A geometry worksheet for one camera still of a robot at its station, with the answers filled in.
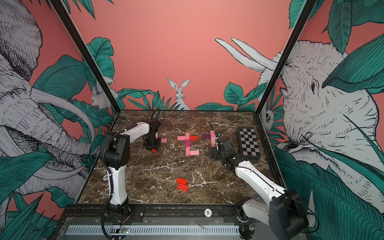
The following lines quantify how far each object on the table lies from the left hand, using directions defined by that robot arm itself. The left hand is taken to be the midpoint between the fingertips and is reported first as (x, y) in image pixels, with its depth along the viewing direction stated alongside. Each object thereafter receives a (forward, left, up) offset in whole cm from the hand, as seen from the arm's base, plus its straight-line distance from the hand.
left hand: (157, 147), depth 98 cm
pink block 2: (-4, -21, +1) cm, 21 cm away
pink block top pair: (+8, -21, 0) cm, 22 cm away
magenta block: (+3, -21, 0) cm, 21 cm away
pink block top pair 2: (+7, -16, -1) cm, 18 cm away
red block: (+7, -25, -1) cm, 26 cm away
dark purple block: (+10, -35, -3) cm, 36 cm away
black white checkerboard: (-1, -62, +2) cm, 62 cm away
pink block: (+5, -4, 0) cm, 7 cm away
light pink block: (-4, -25, -1) cm, 26 cm away
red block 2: (-27, -19, -1) cm, 33 cm away
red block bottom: (-3, +2, 0) cm, 3 cm away
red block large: (-23, -17, -1) cm, 29 cm away
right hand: (-7, -39, +12) cm, 42 cm away
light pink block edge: (+9, -39, 0) cm, 40 cm away
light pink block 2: (+5, -39, -1) cm, 39 cm away
